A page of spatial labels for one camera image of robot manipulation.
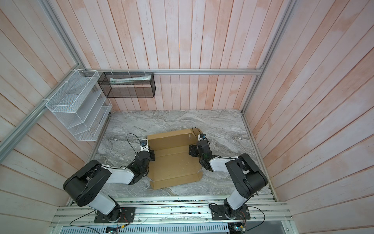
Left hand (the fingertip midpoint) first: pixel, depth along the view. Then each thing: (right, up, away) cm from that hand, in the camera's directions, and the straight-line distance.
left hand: (150, 148), depth 92 cm
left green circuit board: (-14, -37, -22) cm, 45 cm away
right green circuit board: (+48, -36, -21) cm, 64 cm away
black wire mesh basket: (-19, +45, +12) cm, 50 cm away
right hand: (+28, +1, +4) cm, 28 cm away
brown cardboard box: (+15, -9, -4) cm, 18 cm away
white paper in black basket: (-22, +43, -3) cm, 48 cm away
